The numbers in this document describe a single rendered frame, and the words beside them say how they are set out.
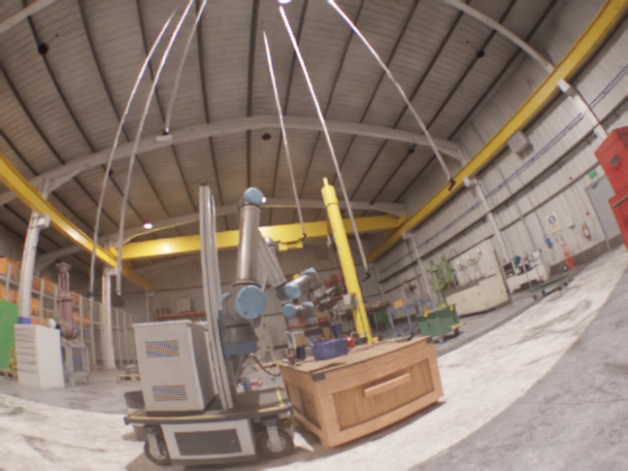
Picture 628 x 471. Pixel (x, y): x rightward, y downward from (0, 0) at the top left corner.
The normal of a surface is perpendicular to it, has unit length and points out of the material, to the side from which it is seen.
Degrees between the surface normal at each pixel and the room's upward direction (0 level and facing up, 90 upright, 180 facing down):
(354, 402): 90
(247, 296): 95
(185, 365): 90
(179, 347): 90
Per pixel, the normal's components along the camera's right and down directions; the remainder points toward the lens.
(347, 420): 0.30, -0.41
